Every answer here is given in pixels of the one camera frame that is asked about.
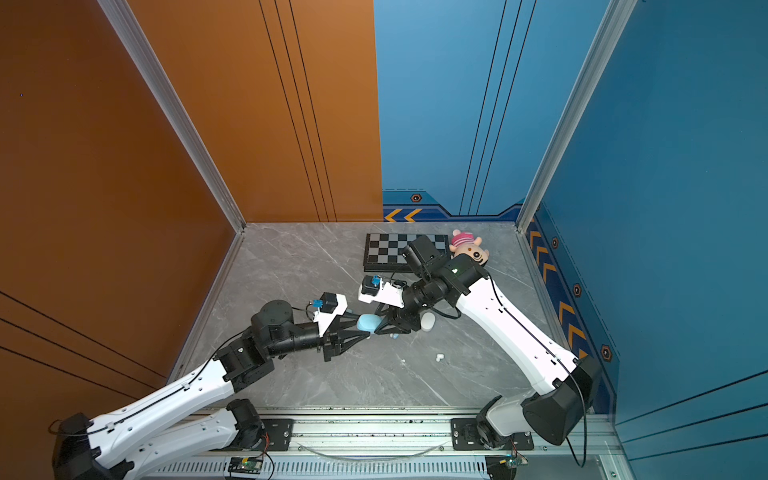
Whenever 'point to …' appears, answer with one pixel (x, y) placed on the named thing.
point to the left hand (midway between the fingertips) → (366, 325)
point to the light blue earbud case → (368, 322)
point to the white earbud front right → (439, 356)
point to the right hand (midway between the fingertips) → (378, 317)
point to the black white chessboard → (383, 252)
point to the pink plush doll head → (467, 243)
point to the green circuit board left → (245, 465)
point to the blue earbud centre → (395, 336)
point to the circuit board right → (514, 460)
